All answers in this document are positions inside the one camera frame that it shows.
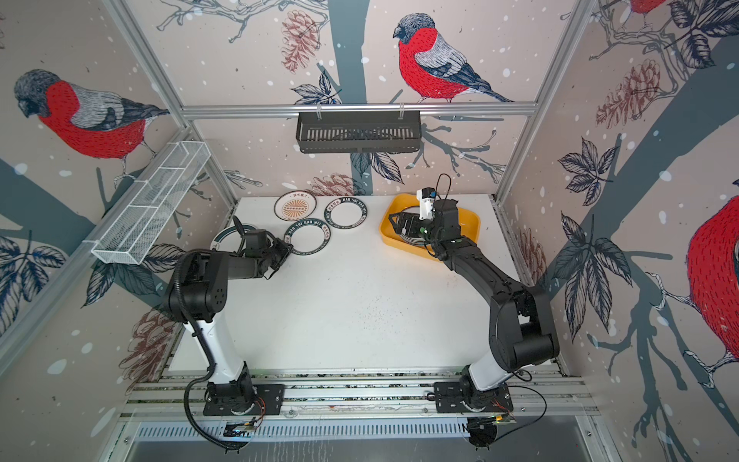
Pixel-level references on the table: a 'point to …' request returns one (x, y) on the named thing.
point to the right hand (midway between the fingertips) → (400, 219)
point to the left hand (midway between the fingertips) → (292, 243)
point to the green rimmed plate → (229, 239)
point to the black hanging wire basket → (358, 134)
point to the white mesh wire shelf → (151, 202)
